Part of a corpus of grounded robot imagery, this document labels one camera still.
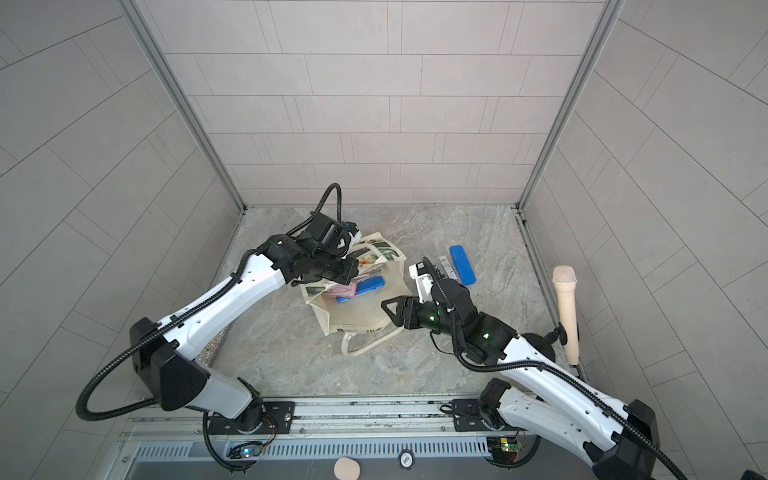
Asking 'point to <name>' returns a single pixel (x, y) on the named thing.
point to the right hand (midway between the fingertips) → (388, 309)
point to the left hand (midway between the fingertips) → (364, 271)
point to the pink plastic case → (341, 291)
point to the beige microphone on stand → (565, 277)
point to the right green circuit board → (503, 449)
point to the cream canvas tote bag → (358, 305)
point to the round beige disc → (346, 469)
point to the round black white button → (406, 459)
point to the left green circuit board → (246, 449)
